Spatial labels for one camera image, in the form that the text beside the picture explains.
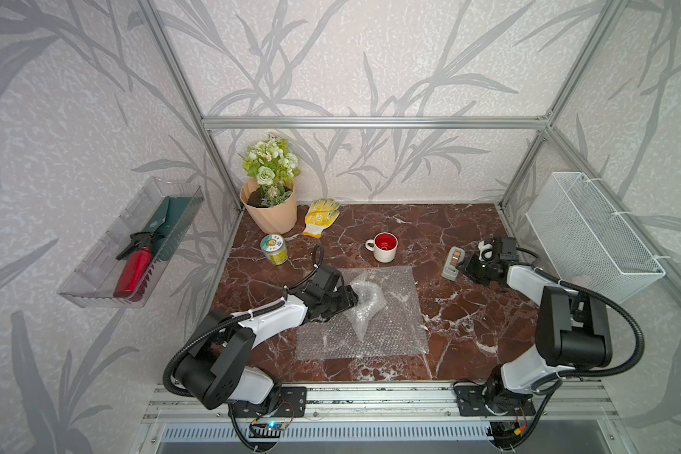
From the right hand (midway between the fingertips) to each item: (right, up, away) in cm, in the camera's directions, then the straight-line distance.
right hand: (458, 264), depth 95 cm
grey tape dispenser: (0, +2, +3) cm, 4 cm away
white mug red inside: (-25, +6, +8) cm, 27 cm away
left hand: (-36, -11, -8) cm, 38 cm away
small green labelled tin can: (-63, +5, +1) cm, 63 cm away
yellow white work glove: (-50, +18, +20) cm, 57 cm away
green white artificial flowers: (-64, +34, +1) cm, 72 cm away
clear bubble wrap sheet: (-26, -17, -8) cm, 32 cm away
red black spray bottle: (-83, +6, -34) cm, 90 cm away
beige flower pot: (-66, +16, +7) cm, 68 cm away
